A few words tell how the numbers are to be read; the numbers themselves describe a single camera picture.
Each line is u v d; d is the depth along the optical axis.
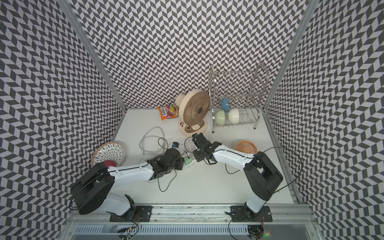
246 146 0.91
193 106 0.85
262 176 0.45
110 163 0.89
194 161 0.87
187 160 0.84
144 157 0.92
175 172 0.85
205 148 0.67
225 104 1.05
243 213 0.65
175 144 0.80
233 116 0.98
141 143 0.99
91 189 0.43
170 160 0.67
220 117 0.96
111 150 0.94
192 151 0.79
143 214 0.73
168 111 1.15
